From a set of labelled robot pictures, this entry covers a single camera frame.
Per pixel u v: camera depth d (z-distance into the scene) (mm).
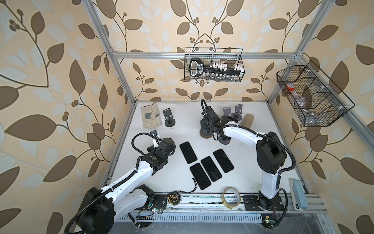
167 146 638
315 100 737
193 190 788
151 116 1103
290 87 884
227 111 1048
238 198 730
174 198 735
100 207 401
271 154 495
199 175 826
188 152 914
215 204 753
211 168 877
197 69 845
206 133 985
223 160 905
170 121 1083
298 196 716
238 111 1073
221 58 912
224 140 971
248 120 1073
